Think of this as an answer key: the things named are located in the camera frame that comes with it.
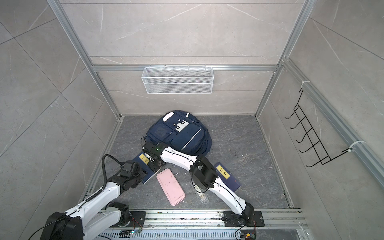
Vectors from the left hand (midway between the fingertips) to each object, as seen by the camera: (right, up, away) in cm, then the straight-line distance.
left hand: (144, 169), depth 88 cm
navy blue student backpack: (+21, +23, +16) cm, 35 cm away
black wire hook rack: (+84, +17, -24) cm, 89 cm away
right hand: (+6, +1, +4) cm, 7 cm away
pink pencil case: (+18, -10, -8) cm, 22 cm away
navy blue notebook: (-3, +5, +6) cm, 8 cm away
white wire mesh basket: (+18, +58, +12) cm, 62 cm away
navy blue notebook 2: (+49, -4, -3) cm, 49 cm away
